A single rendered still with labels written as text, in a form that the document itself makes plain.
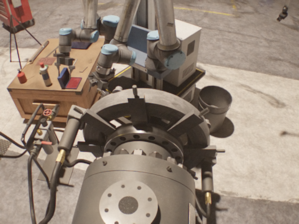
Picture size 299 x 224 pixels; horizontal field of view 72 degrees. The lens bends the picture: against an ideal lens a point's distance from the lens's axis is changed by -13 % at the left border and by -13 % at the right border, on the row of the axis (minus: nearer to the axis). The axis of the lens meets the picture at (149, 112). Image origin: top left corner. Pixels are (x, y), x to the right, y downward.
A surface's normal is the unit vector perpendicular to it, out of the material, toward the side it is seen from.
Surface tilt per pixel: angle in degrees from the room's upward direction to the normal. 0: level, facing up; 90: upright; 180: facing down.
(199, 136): 90
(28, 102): 90
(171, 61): 95
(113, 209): 0
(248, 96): 0
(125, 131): 23
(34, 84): 0
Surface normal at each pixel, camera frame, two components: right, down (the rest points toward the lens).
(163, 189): 0.43, -0.61
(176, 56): 0.46, 0.69
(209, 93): 0.10, 0.67
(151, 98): 0.03, -0.20
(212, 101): -0.22, 0.65
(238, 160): 0.00, -0.70
